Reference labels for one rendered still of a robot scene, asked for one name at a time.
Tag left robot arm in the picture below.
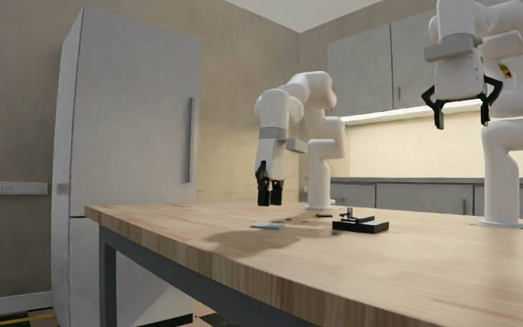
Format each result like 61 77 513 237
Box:
423 0 523 227

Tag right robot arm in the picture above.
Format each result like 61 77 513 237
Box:
254 72 347 209

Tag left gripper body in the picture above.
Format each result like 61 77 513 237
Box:
435 47 486 103

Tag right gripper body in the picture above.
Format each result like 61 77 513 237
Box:
255 138 287 181

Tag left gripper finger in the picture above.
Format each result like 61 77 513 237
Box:
421 85 448 131
476 75 504 127

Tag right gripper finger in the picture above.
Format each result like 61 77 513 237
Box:
256 161 272 207
271 179 285 206

